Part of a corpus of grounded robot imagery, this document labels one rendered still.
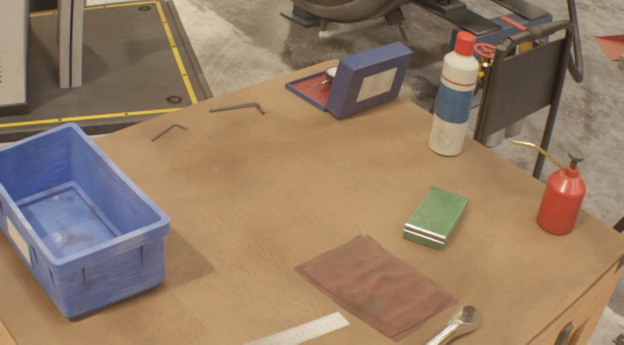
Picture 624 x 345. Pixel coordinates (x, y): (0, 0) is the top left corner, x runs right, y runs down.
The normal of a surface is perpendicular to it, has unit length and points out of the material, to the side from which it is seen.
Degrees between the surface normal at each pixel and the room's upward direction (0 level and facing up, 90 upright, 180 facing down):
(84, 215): 0
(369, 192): 0
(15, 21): 90
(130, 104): 0
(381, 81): 100
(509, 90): 90
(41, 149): 90
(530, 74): 90
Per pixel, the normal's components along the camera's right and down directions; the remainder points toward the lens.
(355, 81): 0.65, 0.59
